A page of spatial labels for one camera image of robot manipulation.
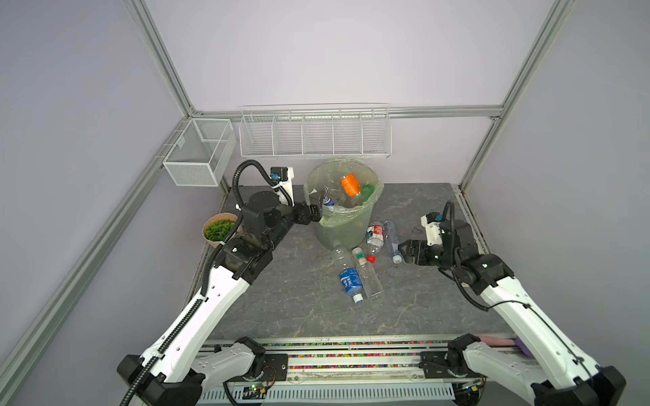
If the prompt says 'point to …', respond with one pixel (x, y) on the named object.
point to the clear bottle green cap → (369, 280)
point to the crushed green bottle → (366, 191)
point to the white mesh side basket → (204, 154)
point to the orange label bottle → (350, 185)
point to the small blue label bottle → (328, 200)
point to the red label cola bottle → (375, 238)
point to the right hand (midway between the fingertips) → (411, 248)
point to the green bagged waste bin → (344, 228)
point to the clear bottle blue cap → (391, 236)
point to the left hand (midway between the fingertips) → (308, 193)
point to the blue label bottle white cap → (349, 276)
